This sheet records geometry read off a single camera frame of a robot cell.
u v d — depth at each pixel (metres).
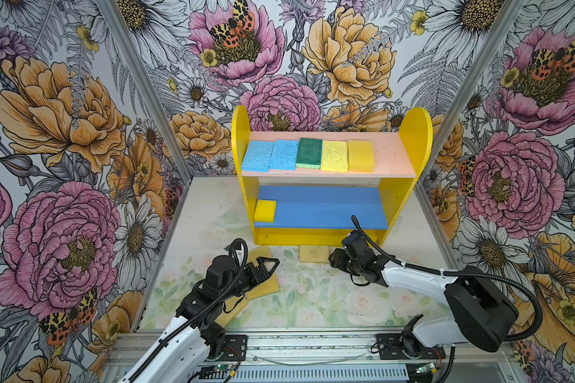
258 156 0.69
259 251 0.96
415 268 0.55
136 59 0.82
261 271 0.67
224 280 0.59
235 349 0.73
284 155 0.70
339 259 0.80
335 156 0.69
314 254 0.94
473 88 0.88
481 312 0.43
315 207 0.93
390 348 0.74
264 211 0.88
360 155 0.69
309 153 0.70
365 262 0.69
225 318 0.78
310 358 0.73
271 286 0.84
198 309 0.55
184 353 0.59
